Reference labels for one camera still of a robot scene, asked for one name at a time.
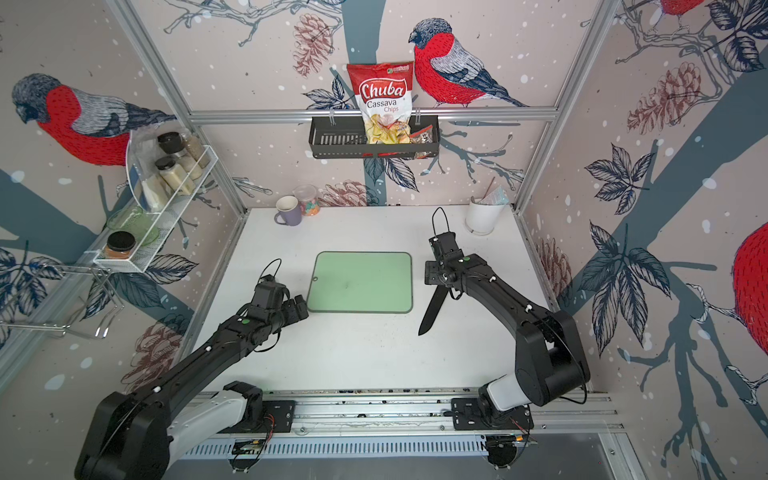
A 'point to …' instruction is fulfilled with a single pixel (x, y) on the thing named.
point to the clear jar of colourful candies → (309, 200)
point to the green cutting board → (361, 282)
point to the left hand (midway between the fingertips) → (298, 300)
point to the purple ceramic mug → (289, 209)
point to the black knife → (433, 308)
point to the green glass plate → (134, 220)
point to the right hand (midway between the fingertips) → (438, 270)
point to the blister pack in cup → (497, 197)
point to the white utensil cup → (481, 219)
